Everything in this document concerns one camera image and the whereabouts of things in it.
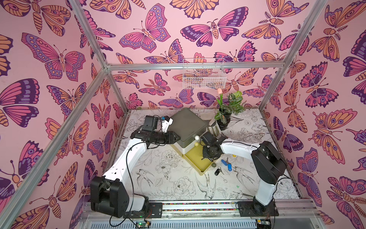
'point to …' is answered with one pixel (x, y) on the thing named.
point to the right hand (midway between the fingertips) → (203, 155)
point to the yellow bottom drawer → (195, 156)
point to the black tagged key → (218, 171)
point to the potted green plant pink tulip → (231, 103)
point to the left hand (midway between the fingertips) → (179, 137)
